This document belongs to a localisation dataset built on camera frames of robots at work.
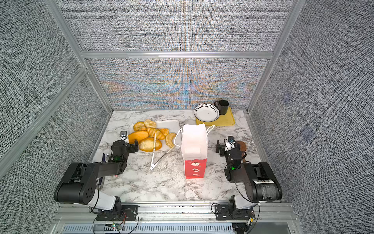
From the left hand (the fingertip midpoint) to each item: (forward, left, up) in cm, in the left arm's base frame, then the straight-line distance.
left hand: (130, 138), depth 93 cm
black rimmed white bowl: (+28, -54, -8) cm, 61 cm away
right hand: (-4, -61, +3) cm, 61 cm away
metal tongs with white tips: (-16, -14, -6) cm, 22 cm away
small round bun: (+14, -2, -6) cm, 15 cm away
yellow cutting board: (+20, -68, -9) cm, 72 cm away
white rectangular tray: (+16, -27, -9) cm, 33 cm away
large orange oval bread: (+4, -3, -3) cm, 6 cm away
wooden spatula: (-6, -74, -8) cm, 74 cm away
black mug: (+28, -66, -1) cm, 72 cm away
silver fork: (-9, +15, -7) cm, 19 cm away
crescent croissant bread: (+1, -25, -5) cm, 25 cm away
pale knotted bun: (+15, -10, -4) cm, 19 cm away
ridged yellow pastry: (+4, -19, -2) cm, 19 cm away
